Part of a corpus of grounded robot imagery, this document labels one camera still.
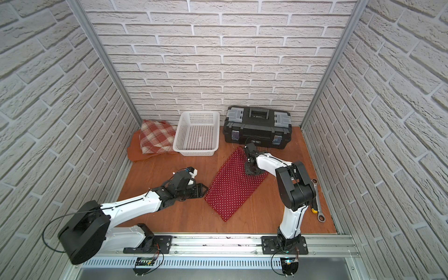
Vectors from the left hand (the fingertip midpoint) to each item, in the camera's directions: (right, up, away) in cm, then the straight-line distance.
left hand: (207, 188), depth 85 cm
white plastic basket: (-11, +29, +29) cm, 42 cm away
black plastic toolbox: (+32, +32, +13) cm, 47 cm away
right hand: (+26, +7, +13) cm, 30 cm away
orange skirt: (-46, +17, +17) cm, 52 cm away
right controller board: (+36, -28, -15) cm, 48 cm away
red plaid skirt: (-33, +26, +18) cm, 46 cm away
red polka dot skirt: (+14, -1, +3) cm, 14 cm away
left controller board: (-25, -29, -13) cm, 41 cm away
